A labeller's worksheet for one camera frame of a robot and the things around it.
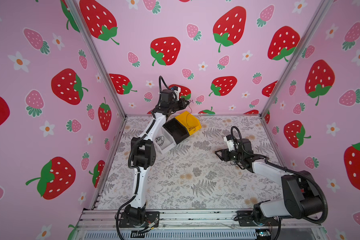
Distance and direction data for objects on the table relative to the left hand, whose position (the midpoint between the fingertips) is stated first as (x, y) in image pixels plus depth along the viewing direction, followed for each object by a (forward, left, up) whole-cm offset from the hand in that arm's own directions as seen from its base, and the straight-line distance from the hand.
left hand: (190, 101), depth 93 cm
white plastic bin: (-13, +15, -26) cm, 33 cm away
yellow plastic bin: (+6, -2, -27) cm, 27 cm away
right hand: (-25, -17, -18) cm, 36 cm away
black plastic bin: (-5, +9, -23) cm, 25 cm away
